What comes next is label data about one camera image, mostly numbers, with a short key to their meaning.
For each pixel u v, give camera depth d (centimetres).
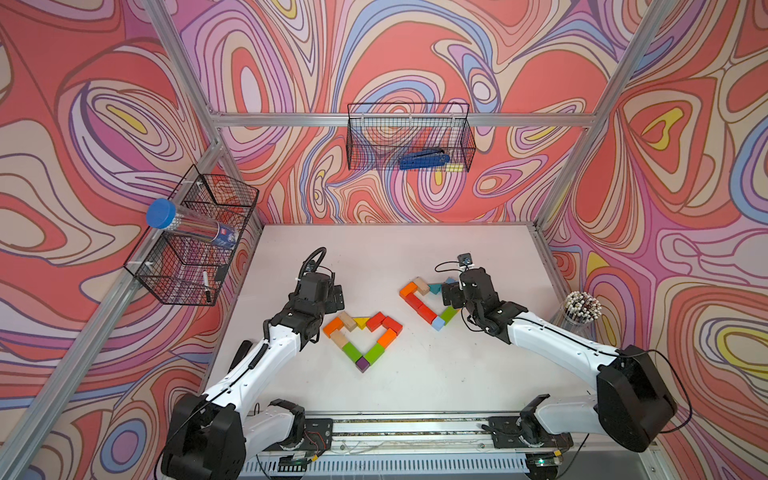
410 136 96
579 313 76
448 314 93
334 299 77
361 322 91
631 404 41
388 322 91
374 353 86
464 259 74
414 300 98
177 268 73
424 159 90
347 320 91
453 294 77
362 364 83
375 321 92
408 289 99
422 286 98
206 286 72
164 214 62
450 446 73
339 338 91
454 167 84
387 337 90
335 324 91
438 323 91
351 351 86
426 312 94
